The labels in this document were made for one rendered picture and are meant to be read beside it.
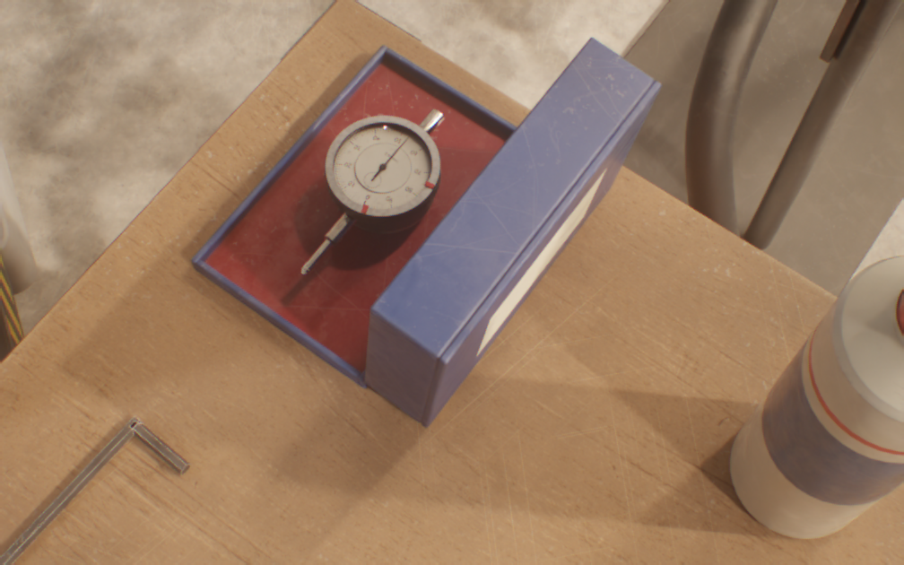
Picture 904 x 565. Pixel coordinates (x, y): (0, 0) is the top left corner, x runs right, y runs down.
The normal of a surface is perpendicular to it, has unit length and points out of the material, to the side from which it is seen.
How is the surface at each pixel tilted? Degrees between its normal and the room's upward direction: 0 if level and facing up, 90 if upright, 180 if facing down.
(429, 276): 6
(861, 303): 42
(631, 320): 0
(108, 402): 0
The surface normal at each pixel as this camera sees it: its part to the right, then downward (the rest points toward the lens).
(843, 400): -0.81, 0.53
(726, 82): -0.06, 0.26
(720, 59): -0.52, 0.05
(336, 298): 0.00, -0.40
